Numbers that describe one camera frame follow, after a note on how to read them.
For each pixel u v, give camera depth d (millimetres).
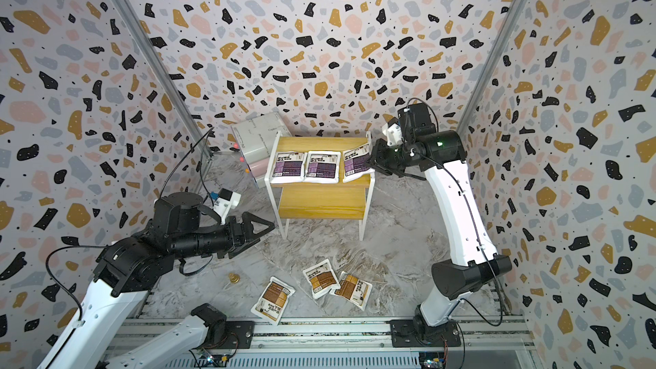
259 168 978
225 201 569
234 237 508
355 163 707
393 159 575
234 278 832
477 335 760
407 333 731
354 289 799
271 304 779
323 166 716
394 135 634
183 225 446
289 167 703
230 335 730
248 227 522
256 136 975
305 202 855
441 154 449
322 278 816
